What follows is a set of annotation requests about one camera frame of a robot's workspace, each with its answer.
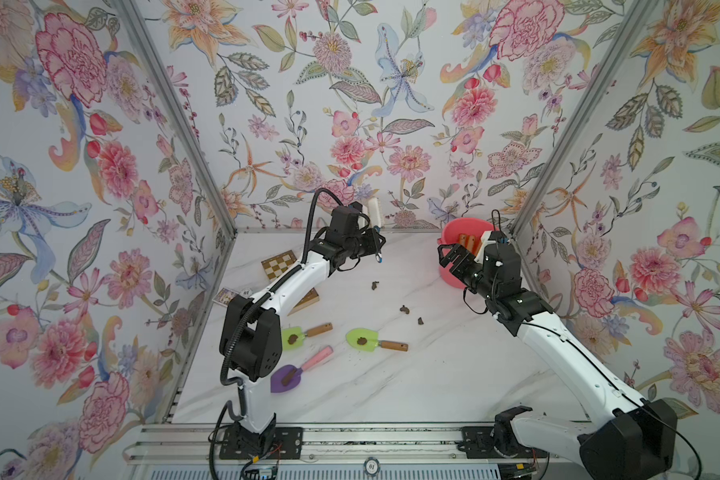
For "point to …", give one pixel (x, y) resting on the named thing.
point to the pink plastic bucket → (452, 231)
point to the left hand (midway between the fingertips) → (390, 238)
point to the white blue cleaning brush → (374, 212)
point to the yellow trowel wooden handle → (463, 240)
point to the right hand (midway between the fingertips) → (446, 251)
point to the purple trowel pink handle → (288, 376)
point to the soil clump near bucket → (374, 285)
